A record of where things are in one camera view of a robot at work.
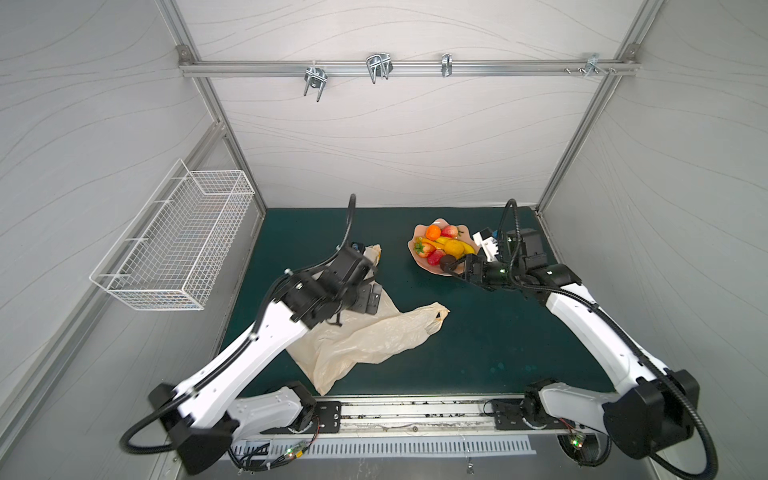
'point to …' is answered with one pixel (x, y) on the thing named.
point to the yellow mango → (455, 248)
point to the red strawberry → (424, 249)
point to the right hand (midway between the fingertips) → (460, 265)
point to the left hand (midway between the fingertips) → (363, 285)
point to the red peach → (449, 231)
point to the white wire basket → (172, 253)
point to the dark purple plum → (448, 263)
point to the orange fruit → (432, 232)
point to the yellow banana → (440, 244)
